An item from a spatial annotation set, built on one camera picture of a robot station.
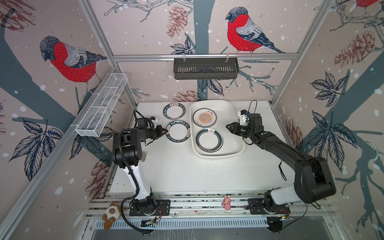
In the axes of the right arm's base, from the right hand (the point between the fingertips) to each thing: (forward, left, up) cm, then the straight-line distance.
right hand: (228, 124), depth 88 cm
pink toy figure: (-39, +3, -13) cm, 42 cm away
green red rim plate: (-2, +11, -15) cm, 19 cm away
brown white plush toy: (-46, +58, -12) cm, 75 cm away
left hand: (+5, +39, -11) cm, 41 cm away
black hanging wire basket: (+42, +12, +11) cm, 45 cm away
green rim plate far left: (+25, +39, -16) cm, 49 cm away
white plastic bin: (-5, -5, -14) cm, 16 cm away
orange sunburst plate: (+17, +14, -14) cm, 26 cm away
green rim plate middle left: (+5, +33, -16) cm, 37 cm away
